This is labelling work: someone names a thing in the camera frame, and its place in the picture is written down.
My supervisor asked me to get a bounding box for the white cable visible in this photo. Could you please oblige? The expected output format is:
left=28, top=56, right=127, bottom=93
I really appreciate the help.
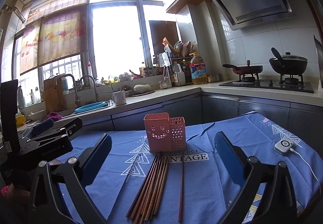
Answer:
left=289, top=147, right=321, bottom=196

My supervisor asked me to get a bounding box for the magenta cloth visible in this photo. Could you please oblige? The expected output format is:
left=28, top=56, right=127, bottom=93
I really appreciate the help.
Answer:
left=44, top=112, right=62, bottom=122

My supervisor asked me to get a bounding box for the wooden cutting board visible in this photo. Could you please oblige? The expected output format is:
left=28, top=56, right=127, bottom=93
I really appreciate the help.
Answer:
left=42, top=77, right=67, bottom=114

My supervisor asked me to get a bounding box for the black wok with lid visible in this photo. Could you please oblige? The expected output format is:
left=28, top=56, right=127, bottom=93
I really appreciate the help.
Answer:
left=269, top=47, right=308, bottom=75

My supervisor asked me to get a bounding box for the blue printed tablecloth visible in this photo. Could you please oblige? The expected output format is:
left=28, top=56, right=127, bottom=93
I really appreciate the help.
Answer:
left=86, top=112, right=322, bottom=223

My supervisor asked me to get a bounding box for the small white device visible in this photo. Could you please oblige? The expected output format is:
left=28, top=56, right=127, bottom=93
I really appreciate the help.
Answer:
left=274, top=137, right=296, bottom=155

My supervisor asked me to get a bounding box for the white jug bottle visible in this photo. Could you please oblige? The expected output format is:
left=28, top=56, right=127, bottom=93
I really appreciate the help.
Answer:
left=172, top=63, right=186, bottom=87

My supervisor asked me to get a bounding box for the long wooden chopstick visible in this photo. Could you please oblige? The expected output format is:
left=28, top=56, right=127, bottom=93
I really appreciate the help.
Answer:
left=145, top=156, right=166, bottom=221

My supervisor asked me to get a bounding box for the blue plastic basin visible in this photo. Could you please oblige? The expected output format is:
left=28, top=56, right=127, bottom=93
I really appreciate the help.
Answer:
left=74, top=101, right=107, bottom=113

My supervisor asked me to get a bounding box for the white mug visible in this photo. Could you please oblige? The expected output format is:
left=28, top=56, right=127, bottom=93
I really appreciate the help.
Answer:
left=112, top=92, right=126, bottom=106

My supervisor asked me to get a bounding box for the patterned window blind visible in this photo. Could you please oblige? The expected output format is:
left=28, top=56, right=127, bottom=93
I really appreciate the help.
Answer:
left=19, top=0, right=88, bottom=75

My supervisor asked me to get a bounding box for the condiment rack with packets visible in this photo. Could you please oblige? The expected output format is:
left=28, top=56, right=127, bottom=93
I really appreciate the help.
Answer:
left=152, top=38, right=199, bottom=84

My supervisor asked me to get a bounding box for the yellow cooking oil bottle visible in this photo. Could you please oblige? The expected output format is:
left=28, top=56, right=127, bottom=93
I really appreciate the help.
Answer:
left=189, top=52, right=208, bottom=84

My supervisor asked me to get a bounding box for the red frying pan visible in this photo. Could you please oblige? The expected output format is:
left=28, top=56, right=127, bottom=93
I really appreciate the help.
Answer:
left=222, top=60, right=263, bottom=75

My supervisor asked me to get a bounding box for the gas stove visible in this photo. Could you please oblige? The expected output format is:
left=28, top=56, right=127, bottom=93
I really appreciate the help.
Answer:
left=220, top=74, right=314, bottom=94

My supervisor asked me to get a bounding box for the pink utensil holder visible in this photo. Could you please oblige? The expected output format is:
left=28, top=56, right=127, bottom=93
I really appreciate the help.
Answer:
left=144, top=112, right=187, bottom=153

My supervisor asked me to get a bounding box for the tall steel faucet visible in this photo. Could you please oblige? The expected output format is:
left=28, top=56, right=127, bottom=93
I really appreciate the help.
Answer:
left=54, top=73, right=81, bottom=107

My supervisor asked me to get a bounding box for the separate dark red chopstick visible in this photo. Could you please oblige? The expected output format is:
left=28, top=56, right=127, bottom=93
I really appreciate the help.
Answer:
left=178, top=155, right=184, bottom=222

